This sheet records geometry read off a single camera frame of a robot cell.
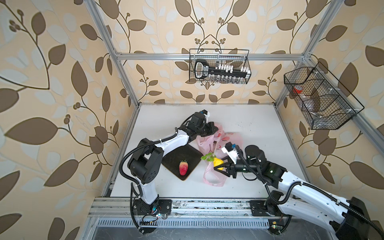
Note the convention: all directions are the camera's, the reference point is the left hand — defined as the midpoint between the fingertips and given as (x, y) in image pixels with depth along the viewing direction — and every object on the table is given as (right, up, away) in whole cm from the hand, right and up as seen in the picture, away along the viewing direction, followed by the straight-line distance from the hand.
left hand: (220, 127), depth 85 cm
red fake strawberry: (-21, -22, -1) cm, 31 cm away
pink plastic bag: (-4, -10, -2) cm, 11 cm away
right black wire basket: (+50, +12, -12) cm, 53 cm away
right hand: (-4, -18, -15) cm, 24 cm away
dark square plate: (-29, -21, +6) cm, 36 cm away
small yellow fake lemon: (-4, -15, -17) cm, 23 cm away
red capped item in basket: (+47, +22, +4) cm, 52 cm away
